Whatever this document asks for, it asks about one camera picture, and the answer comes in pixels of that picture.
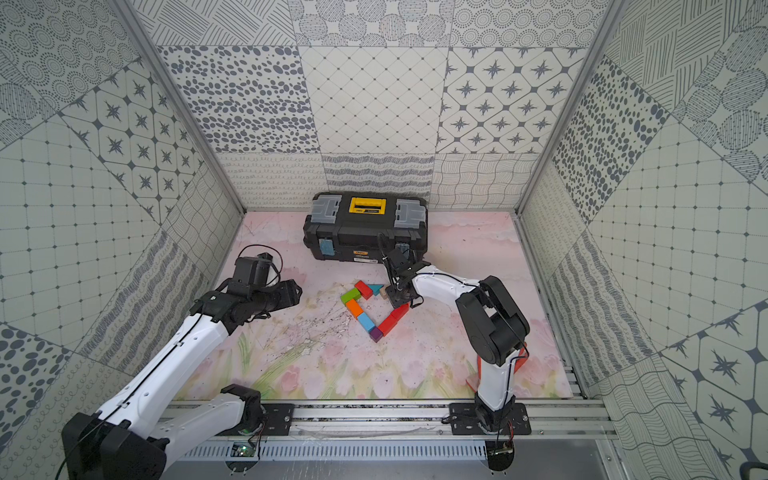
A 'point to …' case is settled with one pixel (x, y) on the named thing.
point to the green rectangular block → (349, 296)
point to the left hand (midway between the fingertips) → (299, 292)
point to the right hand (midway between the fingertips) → (404, 297)
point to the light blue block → (365, 321)
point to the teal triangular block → (375, 288)
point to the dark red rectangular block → (400, 311)
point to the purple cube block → (375, 334)
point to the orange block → (354, 308)
